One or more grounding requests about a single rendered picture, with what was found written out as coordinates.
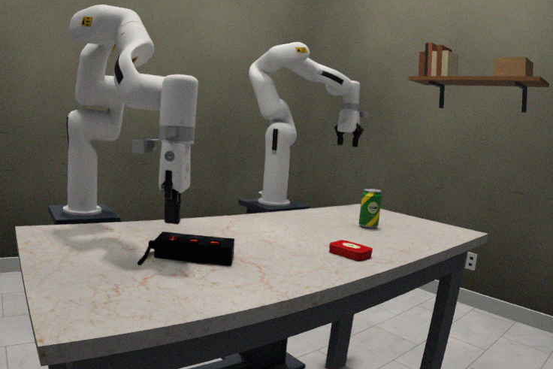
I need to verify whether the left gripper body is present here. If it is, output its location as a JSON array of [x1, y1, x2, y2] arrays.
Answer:
[[337, 109, 360, 132]]

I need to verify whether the black power strip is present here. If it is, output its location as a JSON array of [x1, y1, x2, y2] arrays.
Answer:
[[137, 231, 234, 266]]

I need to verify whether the red mint tin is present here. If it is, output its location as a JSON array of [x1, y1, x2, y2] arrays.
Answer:
[[329, 240, 373, 261]]

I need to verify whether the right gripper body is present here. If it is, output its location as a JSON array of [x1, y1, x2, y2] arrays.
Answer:
[[159, 140, 194, 193]]

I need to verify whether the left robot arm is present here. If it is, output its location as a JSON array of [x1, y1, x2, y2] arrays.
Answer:
[[249, 42, 368, 206]]

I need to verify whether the green and yellow drink can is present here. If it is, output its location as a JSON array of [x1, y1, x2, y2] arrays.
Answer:
[[358, 189, 382, 228]]

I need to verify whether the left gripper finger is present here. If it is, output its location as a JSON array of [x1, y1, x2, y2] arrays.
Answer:
[[352, 123, 364, 147], [334, 125, 345, 145]]

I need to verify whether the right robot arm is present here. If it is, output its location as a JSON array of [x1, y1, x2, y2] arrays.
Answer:
[[63, 5, 198, 216]]

